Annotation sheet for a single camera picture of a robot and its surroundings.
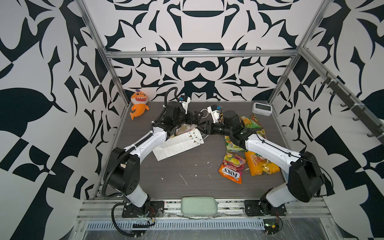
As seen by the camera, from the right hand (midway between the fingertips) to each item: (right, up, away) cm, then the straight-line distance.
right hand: (198, 125), depth 76 cm
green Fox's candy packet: (+20, -14, +15) cm, 29 cm away
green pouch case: (0, -39, -3) cm, 39 cm away
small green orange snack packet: (+38, 0, +27) cm, 47 cm away
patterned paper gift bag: (-6, -6, -1) cm, 8 cm away
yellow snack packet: (+33, -22, +8) cm, 41 cm away
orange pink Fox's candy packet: (+43, -6, +23) cm, 49 cm away
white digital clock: (+49, +10, +36) cm, 61 cm away
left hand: (0, +8, +6) cm, 10 cm away
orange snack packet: (+19, -24, +9) cm, 32 cm away
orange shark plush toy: (-42, +16, +35) cm, 57 cm away
